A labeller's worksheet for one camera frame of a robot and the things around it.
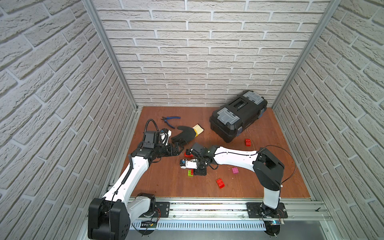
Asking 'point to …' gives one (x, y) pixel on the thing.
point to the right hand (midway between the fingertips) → (197, 168)
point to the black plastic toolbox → (229, 120)
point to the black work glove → (188, 134)
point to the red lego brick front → (220, 183)
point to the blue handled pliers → (165, 118)
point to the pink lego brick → (235, 170)
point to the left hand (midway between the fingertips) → (179, 146)
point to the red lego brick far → (248, 142)
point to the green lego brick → (189, 173)
